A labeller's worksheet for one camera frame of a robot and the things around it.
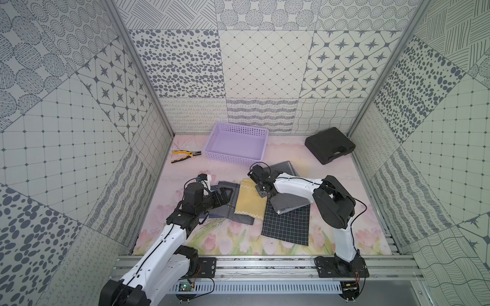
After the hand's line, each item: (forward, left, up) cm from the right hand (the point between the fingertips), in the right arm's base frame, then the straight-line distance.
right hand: (269, 187), depth 96 cm
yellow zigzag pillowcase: (-7, +10, -2) cm, 13 cm away
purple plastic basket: (+31, +17, -1) cm, 35 cm away
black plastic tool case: (+27, -35, +3) cm, 44 cm away
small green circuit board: (-42, +34, -3) cm, 54 cm away
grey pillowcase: (-8, -6, 0) cm, 10 cm away
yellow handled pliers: (+21, +46, +1) cm, 50 cm away
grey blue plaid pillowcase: (-13, +20, +1) cm, 24 cm away
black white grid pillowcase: (-19, -9, -1) cm, 21 cm away
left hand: (-9, +20, +13) cm, 26 cm away
